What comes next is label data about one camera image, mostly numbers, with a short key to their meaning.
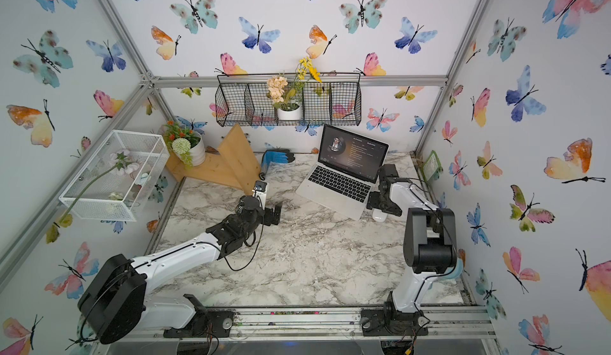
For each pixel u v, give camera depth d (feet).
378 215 3.08
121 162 2.37
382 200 2.62
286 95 2.83
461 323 2.46
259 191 2.37
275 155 3.66
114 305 1.35
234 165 2.99
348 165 3.56
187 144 3.08
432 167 3.65
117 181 2.41
